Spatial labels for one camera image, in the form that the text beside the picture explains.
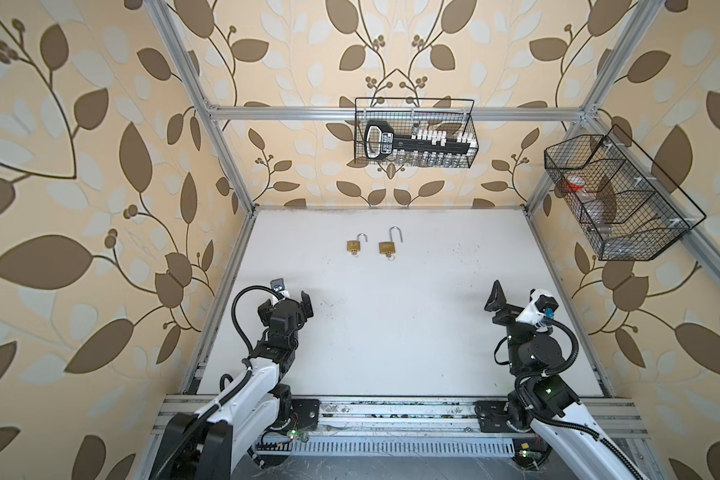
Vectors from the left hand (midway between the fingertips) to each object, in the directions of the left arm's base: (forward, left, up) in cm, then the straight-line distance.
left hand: (288, 294), depth 86 cm
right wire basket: (+13, -87, +26) cm, 92 cm away
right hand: (-4, -61, +12) cm, 62 cm away
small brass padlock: (+26, -18, -8) cm, 32 cm away
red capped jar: (+24, -79, +24) cm, 86 cm away
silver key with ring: (+21, -30, -9) cm, 38 cm away
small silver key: (+23, -17, -10) cm, 30 cm away
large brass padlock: (+26, -30, -9) cm, 40 cm away
